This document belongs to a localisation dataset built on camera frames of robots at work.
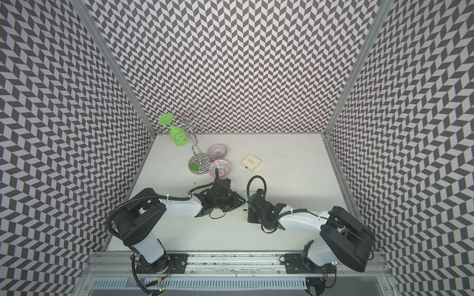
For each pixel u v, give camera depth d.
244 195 0.87
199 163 1.03
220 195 0.71
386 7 0.66
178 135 0.91
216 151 1.08
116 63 0.88
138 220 0.45
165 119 0.84
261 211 0.66
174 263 0.72
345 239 0.42
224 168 1.01
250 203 0.66
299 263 0.73
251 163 1.02
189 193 0.70
